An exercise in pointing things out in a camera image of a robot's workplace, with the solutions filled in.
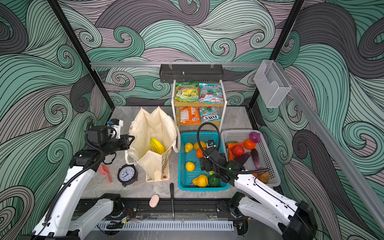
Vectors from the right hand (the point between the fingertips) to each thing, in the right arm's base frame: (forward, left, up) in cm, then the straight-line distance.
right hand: (209, 158), depth 80 cm
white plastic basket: (+1, -33, -4) cm, 33 cm away
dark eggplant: (+6, -29, -7) cm, 30 cm away
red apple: (+8, -18, -5) cm, 20 cm away
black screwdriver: (-15, +20, -10) cm, 27 cm away
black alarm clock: (-6, +46, -9) cm, 48 cm away
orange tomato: (+12, -27, -6) cm, 30 cm away
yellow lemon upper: (+11, +12, -7) cm, 18 cm away
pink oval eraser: (-19, +29, -9) cm, 36 cm away
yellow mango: (+11, +7, -8) cm, 15 cm away
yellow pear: (-11, +4, -4) cm, 12 cm away
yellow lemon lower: (-2, +11, -6) cm, 13 cm away
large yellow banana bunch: (+9, +31, -3) cm, 32 cm away
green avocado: (-10, -2, -6) cm, 12 cm away
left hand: (+6, +39, +14) cm, 41 cm away
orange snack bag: (+26, +11, +6) cm, 29 cm away
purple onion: (+14, -29, 0) cm, 32 cm away
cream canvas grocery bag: (+22, +35, -10) cm, 42 cm away
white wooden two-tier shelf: (+20, +18, +22) cm, 35 cm away
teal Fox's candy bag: (+26, -1, +7) cm, 27 cm away
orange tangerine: (+5, +5, -5) cm, 9 cm away
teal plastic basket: (-7, +10, -12) cm, 17 cm away
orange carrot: (+5, -14, -8) cm, 17 cm away
